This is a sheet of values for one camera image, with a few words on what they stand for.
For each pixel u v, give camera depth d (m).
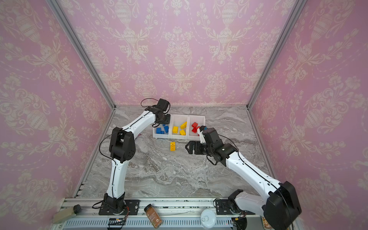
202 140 0.71
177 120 1.10
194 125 1.08
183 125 1.05
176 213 0.73
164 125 1.08
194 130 1.03
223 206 0.74
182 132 1.02
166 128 1.03
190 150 0.70
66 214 0.70
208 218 0.67
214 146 0.60
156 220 0.67
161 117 0.83
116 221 0.73
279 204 0.38
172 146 0.96
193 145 0.71
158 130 1.00
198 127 1.06
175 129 1.03
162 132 1.05
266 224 0.69
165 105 0.82
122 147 0.58
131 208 0.74
